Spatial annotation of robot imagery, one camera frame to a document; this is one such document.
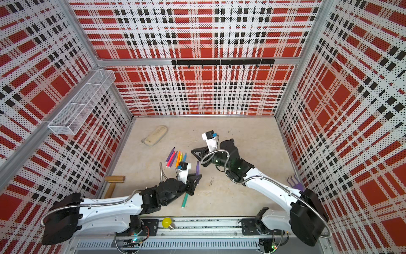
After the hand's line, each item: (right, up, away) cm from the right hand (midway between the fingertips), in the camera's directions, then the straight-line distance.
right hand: (196, 148), depth 71 cm
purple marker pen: (-19, -8, +28) cm, 35 cm away
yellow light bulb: (-14, -35, +2) cm, 38 cm away
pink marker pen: (-19, -10, +27) cm, 34 cm away
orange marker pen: (-14, -10, +27) cm, 32 cm away
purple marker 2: (+1, -10, +2) cm, 10 cm away
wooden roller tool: (-50, -20, +19) cm, 58 cm away
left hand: (+3, -15, +6) cm, 17 cm away
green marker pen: (-7, -29, +11) cm, 32 cm away
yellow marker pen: (-12, -9, +27) cm, 31 cm away
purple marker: (-17, -10, +27) cm, 34 cm away
